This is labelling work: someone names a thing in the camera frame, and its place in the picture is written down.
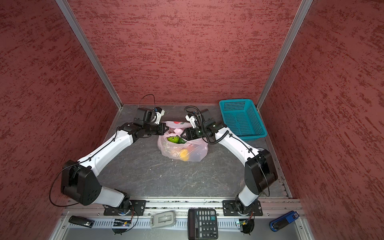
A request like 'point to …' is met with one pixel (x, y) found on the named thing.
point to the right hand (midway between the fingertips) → (184, 137)
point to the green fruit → (176, 139)
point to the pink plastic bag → (192, 151)
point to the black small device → (81, 221)
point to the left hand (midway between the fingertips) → (168, 130)
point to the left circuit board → (119, 222)
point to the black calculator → (202, 224)
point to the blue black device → (278, 222)
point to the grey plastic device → (163, 219)
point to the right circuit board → (248, 225)
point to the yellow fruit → (184, 155)
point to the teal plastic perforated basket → (242, 117)
